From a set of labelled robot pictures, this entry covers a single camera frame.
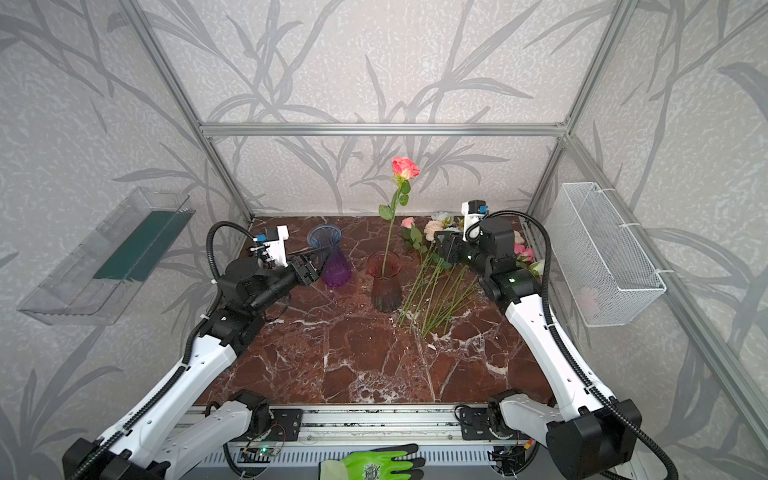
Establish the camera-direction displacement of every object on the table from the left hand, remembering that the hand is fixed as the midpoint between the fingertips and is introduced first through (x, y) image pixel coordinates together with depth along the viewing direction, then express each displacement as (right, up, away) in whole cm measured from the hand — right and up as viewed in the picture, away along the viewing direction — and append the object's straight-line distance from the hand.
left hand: (327, 253), depth 69 cm
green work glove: (+11, -49, -1) cm, 50 cm away
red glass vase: (+12, -14, +27) cm, 33 cm away
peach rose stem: (+28, +6, +39) cm, 49 cm away
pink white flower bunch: (+32, -13, +30) cm, 45 cm away
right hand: (+27, +5, +5) cm, 28 cm away
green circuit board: (-16, -48, +1) cm, 51 cm away
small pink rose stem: (+21, +5, +42) cm, 47 cm away
